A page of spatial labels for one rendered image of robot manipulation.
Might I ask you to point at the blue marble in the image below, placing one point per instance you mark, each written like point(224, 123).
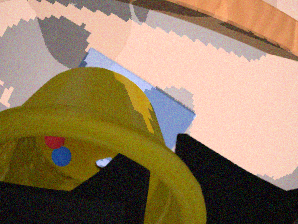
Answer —
point(61, 156)

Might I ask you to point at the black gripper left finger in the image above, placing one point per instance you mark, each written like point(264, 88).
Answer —
point(117, 194)

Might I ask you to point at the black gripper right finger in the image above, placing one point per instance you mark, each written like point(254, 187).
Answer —
point(233, 195)

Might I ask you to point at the red marble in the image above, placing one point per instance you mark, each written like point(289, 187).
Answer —
point(54, 142)

